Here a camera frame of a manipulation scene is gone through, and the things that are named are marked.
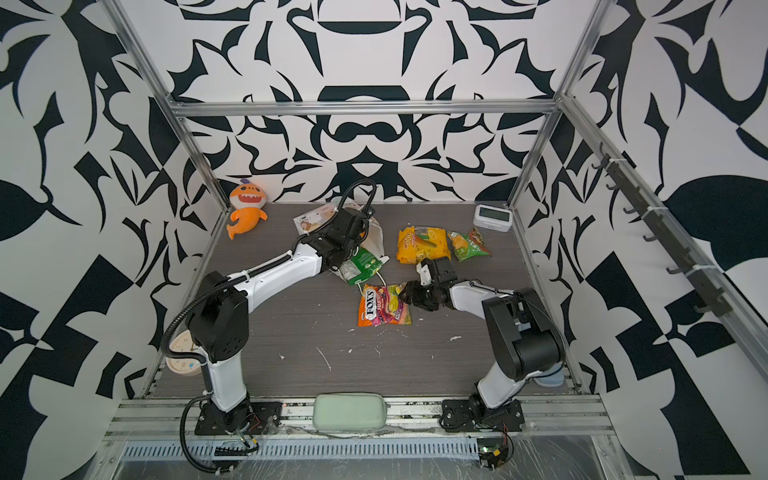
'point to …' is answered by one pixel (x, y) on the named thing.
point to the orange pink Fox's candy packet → (382, 305)
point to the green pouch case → (349, 411)
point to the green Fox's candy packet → (361, 265)
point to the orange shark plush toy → (246, 200)
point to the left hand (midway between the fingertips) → (340, 218)
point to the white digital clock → (493, 218)
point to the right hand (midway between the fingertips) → (406, 294)
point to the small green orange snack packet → (468, 245)
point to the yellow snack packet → (416, 244)
